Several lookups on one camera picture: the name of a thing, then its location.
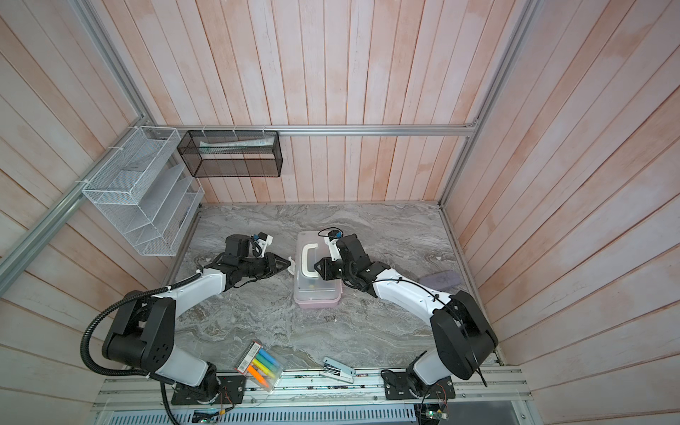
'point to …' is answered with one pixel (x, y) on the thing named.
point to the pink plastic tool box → (311, 290)
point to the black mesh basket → (232, 153)
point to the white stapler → (336, 370)
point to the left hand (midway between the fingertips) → (289, 268)
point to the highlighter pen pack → (260, 366)
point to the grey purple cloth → (442, 280)
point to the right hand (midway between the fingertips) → (316, 266)
